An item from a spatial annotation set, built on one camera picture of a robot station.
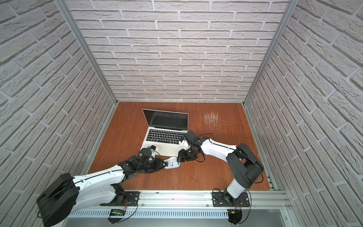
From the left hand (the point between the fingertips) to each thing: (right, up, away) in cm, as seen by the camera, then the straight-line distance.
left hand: (167, 161), depth 82 cm
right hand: (+7, -1, +2) cm, 7 cm away
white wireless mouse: (+3, -2, +1) cm, 4 cm away
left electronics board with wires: (-23, -22, -11) cm, 34 cm away
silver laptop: (-4, +17, +19) cm, 26 cm away
